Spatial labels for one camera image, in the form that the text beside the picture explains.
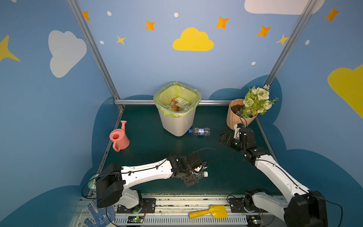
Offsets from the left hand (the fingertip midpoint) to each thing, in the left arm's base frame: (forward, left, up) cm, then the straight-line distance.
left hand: (194, 172), depth 77 cm
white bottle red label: (+48, +14, +8) cm, 50 cm away
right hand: (+20, -19, +7) cm, 28 cm away
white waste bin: (+29, +10, +3) cm, 31 cm away
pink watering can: (+21, +48, +2) cm, 52 cm away
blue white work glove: (-21, +46, -8) cm, 51 cm away
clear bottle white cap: (0, -4, -4) cm, 6 cm away
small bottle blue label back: (+31, -6, -5) cm, 32 cm away
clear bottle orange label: (+43, +11, +8) cm, 45 cm away
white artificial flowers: (+39, -40, +18) cm, 59 cm away
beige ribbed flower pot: (+36, -28, +4) cm, 46 cm away
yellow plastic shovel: (-17, -13, -9) cm, 23 cm away
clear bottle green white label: (+46, +8, +11) cm, 48 cm away
